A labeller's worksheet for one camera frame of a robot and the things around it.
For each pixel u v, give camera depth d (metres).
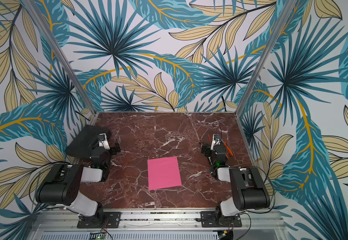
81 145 0.90
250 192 0.45
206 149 0.85
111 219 0.72
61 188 0.45
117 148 0.86
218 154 0.70
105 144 0.80
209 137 1.06
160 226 0.73
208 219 0.73
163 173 0.91
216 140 0.79
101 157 0.69
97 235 0.72
